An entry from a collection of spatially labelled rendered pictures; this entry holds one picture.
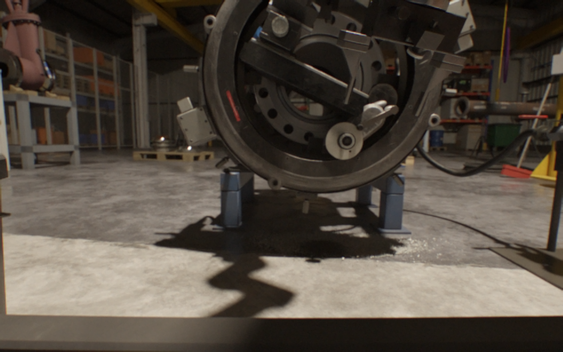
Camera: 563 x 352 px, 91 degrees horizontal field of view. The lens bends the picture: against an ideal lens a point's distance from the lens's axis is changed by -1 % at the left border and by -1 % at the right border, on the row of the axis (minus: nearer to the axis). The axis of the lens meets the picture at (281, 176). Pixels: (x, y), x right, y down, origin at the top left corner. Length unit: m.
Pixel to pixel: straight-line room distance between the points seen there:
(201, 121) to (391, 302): 0.75
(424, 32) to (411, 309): 0.60
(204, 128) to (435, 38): 0.70
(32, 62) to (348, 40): 4.79
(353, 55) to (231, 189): 0.92
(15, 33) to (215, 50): 4.45
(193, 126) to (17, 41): 4.39
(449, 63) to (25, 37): 5.01
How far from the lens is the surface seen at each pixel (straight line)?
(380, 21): 0.46
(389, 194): 1.32
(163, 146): 5.78
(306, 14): 0.92
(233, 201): 1.27
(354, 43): 0.45
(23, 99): 4.54
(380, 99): 0.97
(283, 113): 1.01
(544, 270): 1.21
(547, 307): 0.99
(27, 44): 5.15
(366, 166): 0.91
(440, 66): 0.52
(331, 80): 0.88
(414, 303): 0.83
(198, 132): 0.96
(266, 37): 0.85
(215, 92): 0.92
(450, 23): 0.51
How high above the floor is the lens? 0.39
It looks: 7 degrees down
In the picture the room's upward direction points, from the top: 1 degrees clockwise
